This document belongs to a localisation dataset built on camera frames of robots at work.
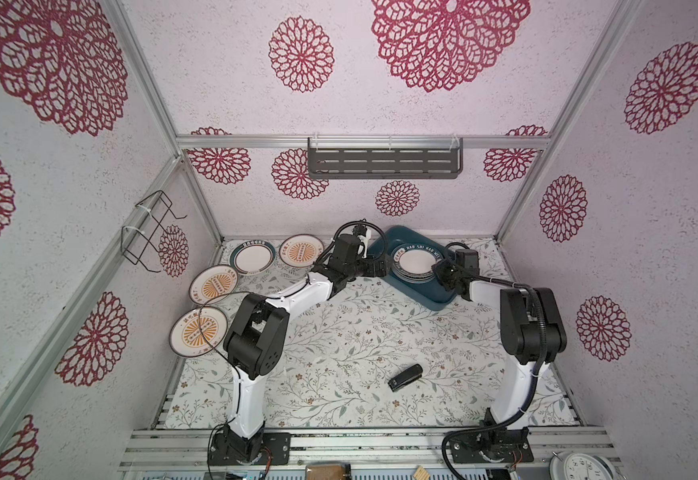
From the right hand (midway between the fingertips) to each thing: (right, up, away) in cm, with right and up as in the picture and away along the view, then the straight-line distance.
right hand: (433, 259), depth 103 cm
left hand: (-19, -1, -10) cm, 22 cm away
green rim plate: (-6, -1, +5) cm, 8 cm away
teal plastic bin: (-1, -11, +1) cm, 11 cm away
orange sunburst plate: (-78, -8, +3) cm, 78 cm away
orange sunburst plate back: (-48, +4, +14) cm, 50 cm away
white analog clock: (+24, -48, -34) cm, 64 cm away
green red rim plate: (-66, +1, +12) cm, 67 cm away
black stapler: (-11, -32, -20) cm, 39 cm away
